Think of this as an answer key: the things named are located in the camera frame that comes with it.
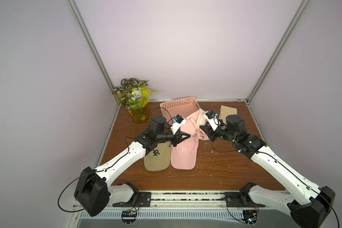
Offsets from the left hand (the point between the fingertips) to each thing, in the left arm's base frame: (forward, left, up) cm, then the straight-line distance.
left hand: (190, 135), depth 71 cm
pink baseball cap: (-1, +2, -21) cm, 21 cm away
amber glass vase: (+27, +36, -19) cm, 48 cm away
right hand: (+6, -7, +5) cm, 10 cm away
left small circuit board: (-32, +31, -28) cm, 53 cm away
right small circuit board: (-31, -31, -27) cm, 51 cm away
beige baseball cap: (-3, +18, -22) cm, 28 cm away
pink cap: (+3, 0, +4) cm, 5 cm away
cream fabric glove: (+39, -33, -25) cm, 57 cm away
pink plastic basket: (+40, +1, -22) cm, 46 cm away
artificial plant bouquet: (+33, +37, 0) cm, 49 cm away
